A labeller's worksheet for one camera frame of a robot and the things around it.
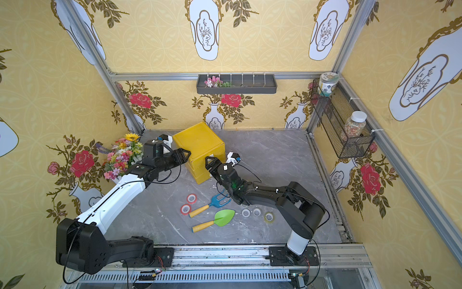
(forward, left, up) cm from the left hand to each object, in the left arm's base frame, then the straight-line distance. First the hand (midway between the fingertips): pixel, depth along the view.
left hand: (180, 153), depth 84 cm
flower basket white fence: (+4, +29, -5) cm, 30 cm away
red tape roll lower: (-19, -1, -20) cm, 28 cm away
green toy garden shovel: (-24, -19, -19) cm, 36 cm away
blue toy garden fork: (-16, -15, -20) cm, 30 cm away
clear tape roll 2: (-22, -36, -19) cm, 46 cm away
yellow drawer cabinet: (+6, -9, +1) cm, 11 cm away
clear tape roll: (-22, -30, -19) cm, 42 cm away
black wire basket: (+24, -81, +2) cm, 85 cm away
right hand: (-1, -15, -2) cm, 15 cm away
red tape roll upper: (-15, -3, -20) cm, 26 cm away
